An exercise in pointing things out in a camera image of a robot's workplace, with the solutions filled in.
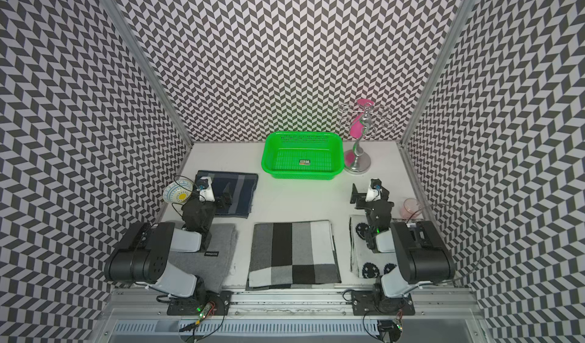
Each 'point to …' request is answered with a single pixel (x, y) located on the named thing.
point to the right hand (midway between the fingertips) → (365, 187)
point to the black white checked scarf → (292, 255)
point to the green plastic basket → (303, 155)
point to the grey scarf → (213, 265)
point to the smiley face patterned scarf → (365, 262)
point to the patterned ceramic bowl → (178, 191)
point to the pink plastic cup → (410, 209)
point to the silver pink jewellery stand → (356, 119)
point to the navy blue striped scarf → (242, 187)
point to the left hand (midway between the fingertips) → (218, 184)
